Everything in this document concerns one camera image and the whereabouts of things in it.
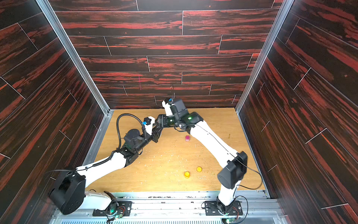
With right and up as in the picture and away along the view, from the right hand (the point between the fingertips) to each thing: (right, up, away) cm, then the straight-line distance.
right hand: (163, 118), depth 77 cm
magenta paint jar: (+15, -13, +22) cm, 30 cm away
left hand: (-1, -3, +1) cm, 4 cm away
